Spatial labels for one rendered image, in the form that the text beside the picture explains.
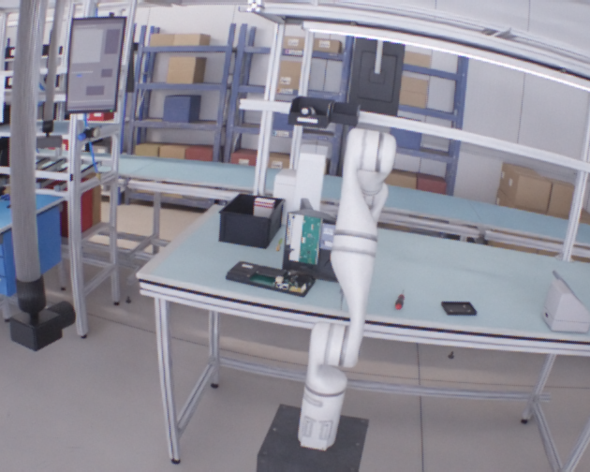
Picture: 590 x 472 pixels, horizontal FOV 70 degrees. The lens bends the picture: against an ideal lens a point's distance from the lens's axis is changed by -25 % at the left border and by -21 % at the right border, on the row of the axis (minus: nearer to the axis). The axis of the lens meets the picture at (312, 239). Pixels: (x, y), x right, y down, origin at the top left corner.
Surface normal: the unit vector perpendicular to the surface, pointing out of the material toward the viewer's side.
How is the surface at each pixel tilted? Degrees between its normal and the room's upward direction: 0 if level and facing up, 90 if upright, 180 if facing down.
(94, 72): 101
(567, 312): 90
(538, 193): 90
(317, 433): 90
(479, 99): 90
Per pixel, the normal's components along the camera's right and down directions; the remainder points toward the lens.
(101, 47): 0.27, 0.51
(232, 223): -0.13, 0.30
